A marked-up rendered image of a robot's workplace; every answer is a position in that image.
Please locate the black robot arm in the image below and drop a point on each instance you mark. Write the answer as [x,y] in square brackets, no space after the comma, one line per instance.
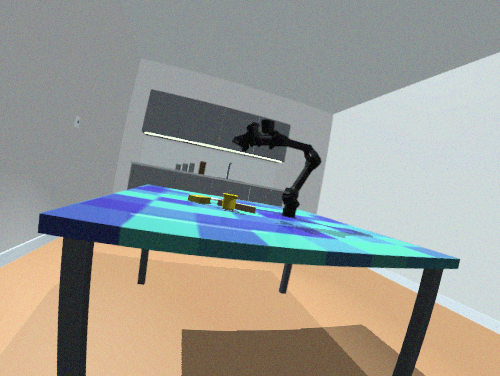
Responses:
[290,195]

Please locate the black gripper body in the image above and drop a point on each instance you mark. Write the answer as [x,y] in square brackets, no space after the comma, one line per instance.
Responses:
[256,139]

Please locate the tan rectangular bar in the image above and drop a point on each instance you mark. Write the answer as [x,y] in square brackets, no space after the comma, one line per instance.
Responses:
[241,207]

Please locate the yellow flat block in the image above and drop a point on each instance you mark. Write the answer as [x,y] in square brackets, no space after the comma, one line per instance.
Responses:
[199,199]

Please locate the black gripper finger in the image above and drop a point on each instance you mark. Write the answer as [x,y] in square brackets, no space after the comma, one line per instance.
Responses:
[240,143]
[245,138]

